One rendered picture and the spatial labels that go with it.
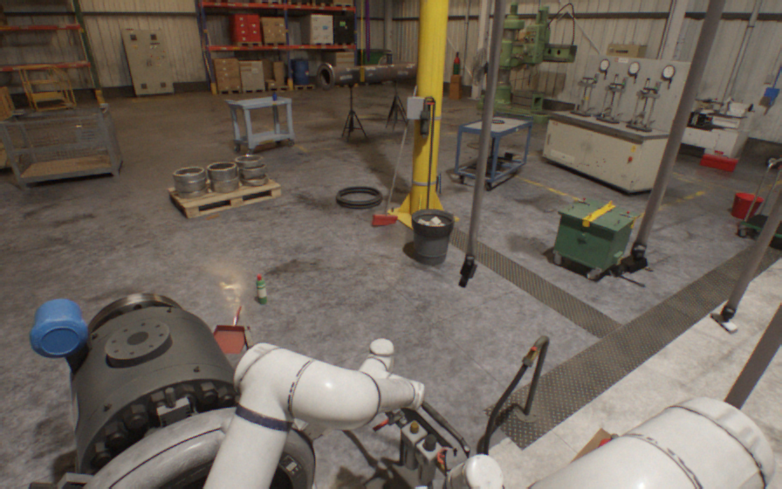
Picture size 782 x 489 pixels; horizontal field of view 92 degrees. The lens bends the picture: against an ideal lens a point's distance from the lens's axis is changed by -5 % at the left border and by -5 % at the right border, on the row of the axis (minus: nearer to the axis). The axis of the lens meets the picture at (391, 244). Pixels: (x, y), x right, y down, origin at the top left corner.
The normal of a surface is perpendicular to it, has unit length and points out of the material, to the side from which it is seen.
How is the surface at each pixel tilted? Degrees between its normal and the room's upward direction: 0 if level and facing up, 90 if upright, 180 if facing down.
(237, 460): 41
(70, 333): 90
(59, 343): 90
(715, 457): 14
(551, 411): 0
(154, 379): 1
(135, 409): 27
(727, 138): 90
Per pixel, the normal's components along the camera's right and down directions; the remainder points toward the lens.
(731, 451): 0.15, -0.70
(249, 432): -0.04, -0.36
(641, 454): -0.16, -0.97
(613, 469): -0.40, -0.89
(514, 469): 0.02, -0.88
